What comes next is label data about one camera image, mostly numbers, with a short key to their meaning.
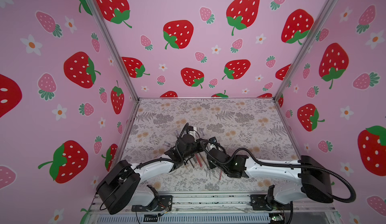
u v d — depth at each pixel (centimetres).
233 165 58
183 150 64
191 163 88
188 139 66
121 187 42
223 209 73
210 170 85
